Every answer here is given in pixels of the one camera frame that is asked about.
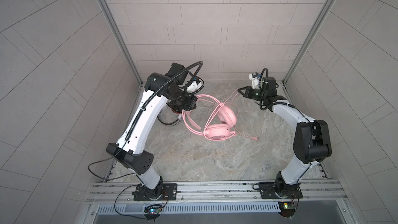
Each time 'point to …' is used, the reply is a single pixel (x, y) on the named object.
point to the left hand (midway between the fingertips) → (199, 104)
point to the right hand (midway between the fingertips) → (238, 89)
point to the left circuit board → (153, 210)
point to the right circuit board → (287, 208)
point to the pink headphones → (221, 127)
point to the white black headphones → (179, 118)
